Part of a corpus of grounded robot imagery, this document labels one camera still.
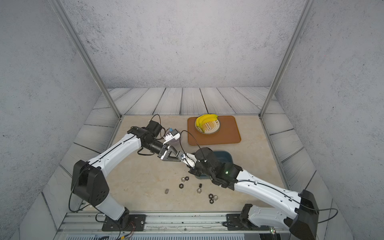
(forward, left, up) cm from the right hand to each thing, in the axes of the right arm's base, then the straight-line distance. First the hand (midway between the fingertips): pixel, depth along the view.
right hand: (189, 156), depth 72 cm
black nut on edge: (-6, -5, -22) cm, 24 cm away
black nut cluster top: (-11, -10, -24) cm, 28 cm away
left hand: (-2, +4, +1) cm, 5 cm away
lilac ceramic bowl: (+8, +10, +9) cm, 16 cm away
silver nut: (-2, +5, -22) cm, 23 cm away
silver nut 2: (-8, -4, -22) cm, 24 cm away
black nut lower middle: (-6, +6, -22) cm, 24 cm away
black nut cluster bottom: (-14, -11, -23) cm, 29 cm away
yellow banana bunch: (+42, -7, -17) cm, 45 cm away
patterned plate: (+37, -12, -22) cm, 44 cm away
